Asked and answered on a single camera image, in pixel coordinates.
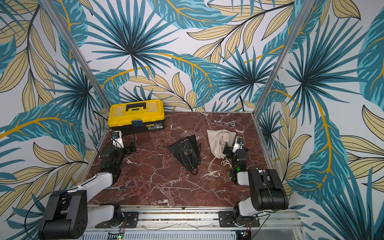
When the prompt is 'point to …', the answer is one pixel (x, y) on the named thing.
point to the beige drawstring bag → (218, 139)
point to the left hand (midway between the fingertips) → (126, 139)
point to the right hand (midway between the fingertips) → (235, 143)
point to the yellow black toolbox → (136, 117)
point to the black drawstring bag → (187, 151)
